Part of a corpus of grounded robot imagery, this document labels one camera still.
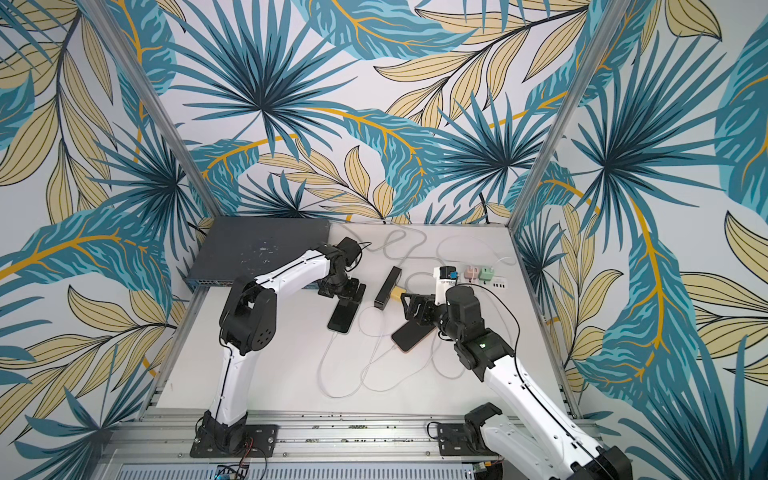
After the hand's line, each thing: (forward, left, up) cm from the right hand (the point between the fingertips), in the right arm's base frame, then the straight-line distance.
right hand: (399, 304), depth 76 cm
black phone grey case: (+7, +17, -19) cm, 27 cm away
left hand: (+11, +16, -16) cm, 25 cm away
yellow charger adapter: (+14, 0, -17) cm, 22 cm away
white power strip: (+17, -34, -17) cm, 42 cm away
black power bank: (+15, +3, -16) cm, 22 cm away
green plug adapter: (+18, -30, -13) cm, 37 cm away
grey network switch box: (+32, +60, -14) cm, 69 cm away
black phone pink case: (0, -4, -19) cm, 19 cm away
